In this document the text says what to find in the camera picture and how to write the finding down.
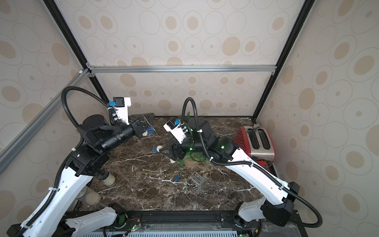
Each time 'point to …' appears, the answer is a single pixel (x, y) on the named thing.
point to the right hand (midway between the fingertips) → (170, 142)
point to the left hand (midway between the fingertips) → (157, 115)
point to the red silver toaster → (257, 143)
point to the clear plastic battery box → (197, 178)
